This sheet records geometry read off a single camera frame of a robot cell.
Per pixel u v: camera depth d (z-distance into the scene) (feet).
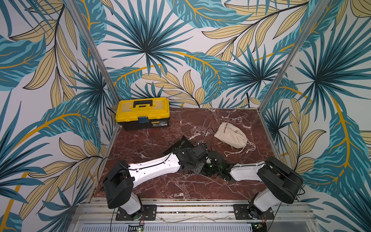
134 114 3.11
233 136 3.14
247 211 2.36
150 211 2.43
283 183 1.48
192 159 1.94
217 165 2.30
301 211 2.51
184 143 3.03
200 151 1.96
